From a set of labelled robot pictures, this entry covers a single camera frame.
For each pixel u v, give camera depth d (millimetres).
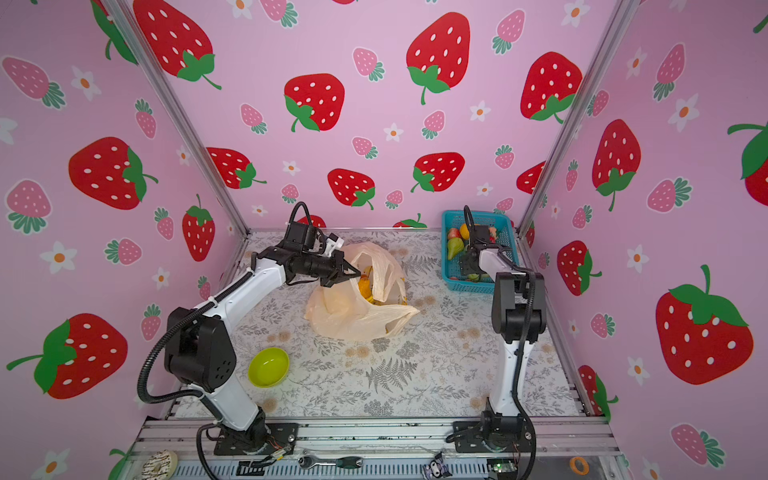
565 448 732
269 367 833
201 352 464
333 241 817
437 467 678
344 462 701
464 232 1115
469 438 731
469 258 799
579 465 701
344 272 782
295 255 655
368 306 801
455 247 1102
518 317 580
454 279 1028
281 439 735
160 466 687
